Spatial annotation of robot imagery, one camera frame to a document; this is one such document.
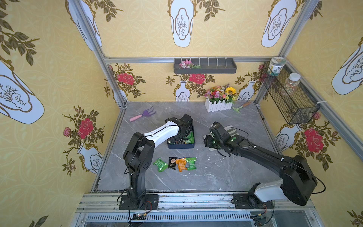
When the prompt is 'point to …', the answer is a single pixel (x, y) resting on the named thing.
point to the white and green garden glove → (231, 131)
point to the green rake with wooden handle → (237, 110)
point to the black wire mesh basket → (299, 104)
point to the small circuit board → (139, 216)
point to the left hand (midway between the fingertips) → (173, 135)
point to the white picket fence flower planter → (219, 98)
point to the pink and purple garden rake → (145, 113)
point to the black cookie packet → (172, 163)
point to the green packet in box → (191, 139)
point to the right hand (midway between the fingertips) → (208, 138)
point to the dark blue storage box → (172, 143)
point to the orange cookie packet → (181, 163)
